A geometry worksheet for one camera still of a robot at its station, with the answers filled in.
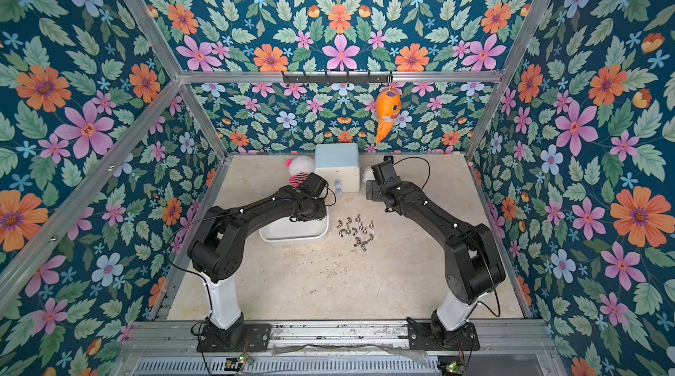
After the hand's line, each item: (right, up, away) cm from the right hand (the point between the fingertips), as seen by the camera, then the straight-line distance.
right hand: (385, 185), depth 91 cm
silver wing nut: (-11, -17, +5) cm, 21 cm away
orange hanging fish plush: (+1, +27, +2) cm, 27 cm away
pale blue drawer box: (-17, +8, +7) cm, 20 cm away
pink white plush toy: (-34, +7, +16) cm, 38 cm away
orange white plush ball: (-5, +4, +15) cm, 16 cm away
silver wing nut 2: (-13, -13, +8) cm, 20 cm away
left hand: (-22, -9, +5) cm, 24 cm away
